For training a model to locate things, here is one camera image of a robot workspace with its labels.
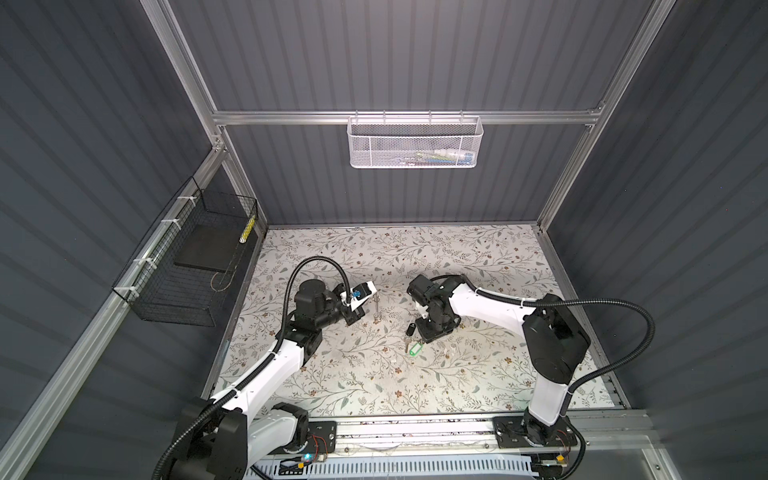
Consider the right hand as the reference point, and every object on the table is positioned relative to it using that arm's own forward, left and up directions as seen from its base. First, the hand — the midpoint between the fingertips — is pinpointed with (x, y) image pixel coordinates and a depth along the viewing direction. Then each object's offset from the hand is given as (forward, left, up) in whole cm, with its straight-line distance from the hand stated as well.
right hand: (431, 338), depth 88 cm
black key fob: (+4, +6, -1) cm, 7 cm away
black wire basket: (+5, +63, +28) cm, 69 cm away
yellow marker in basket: (+18, +51, +27) cm, 61 cm away
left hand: (+7, +17, +17) cm, 25 cm away
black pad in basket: (+11, +56, +30) cm, 64 cm away
